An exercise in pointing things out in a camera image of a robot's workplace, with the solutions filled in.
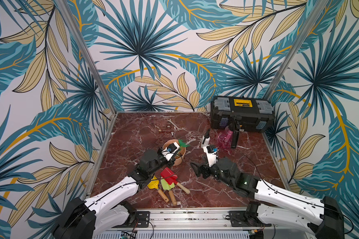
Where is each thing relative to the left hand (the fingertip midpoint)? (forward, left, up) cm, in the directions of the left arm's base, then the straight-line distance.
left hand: (177, 149), depth 77 cm
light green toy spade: (-13, +6, -19) cm, 24 cm away
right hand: (-10, -6, 0) cm, 12 cm away
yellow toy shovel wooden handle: (-12, +13, -18) cm, 25 cm away
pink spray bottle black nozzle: (+15, -29, -8) cm, 34 cm away
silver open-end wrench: (+36, +7, -18) cm, 41 cm away
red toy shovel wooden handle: (-8, +3, -19) cm, 21 cm away
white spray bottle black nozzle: (+12, -17, -7) cm, 22 cm away
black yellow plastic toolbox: (+28, -51, -2) cm, 58 cm away
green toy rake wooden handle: (+8, -3, -8) cm, 12 cm away
